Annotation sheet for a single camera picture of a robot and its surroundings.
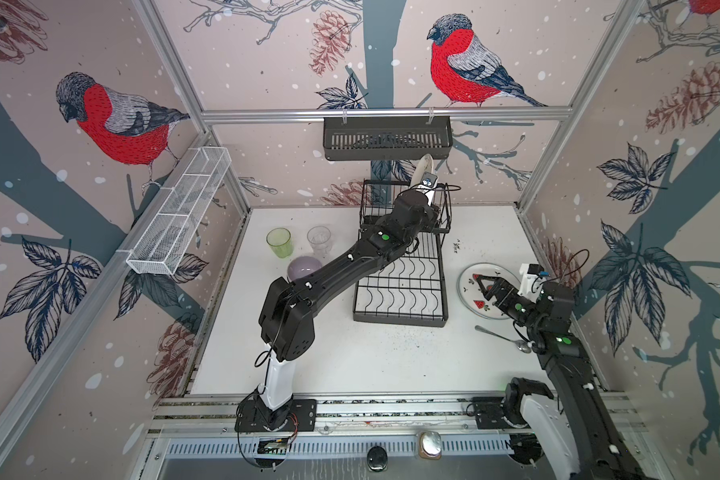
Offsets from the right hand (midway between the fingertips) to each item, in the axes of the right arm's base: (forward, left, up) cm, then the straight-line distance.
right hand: (485, 286), depth 79 cm
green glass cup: (+20, +64, -6) cm, 67 cm away
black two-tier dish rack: (+6, +19, -14) cm, 24 cm away
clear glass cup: (+25, +52, -11) cm, 58 cm away
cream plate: (+29, +16, +19) cm, 38 cm away
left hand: (+16, +16, +19) cm, 29 cm away
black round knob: (-38, +28, -5) cm, 48 cm away
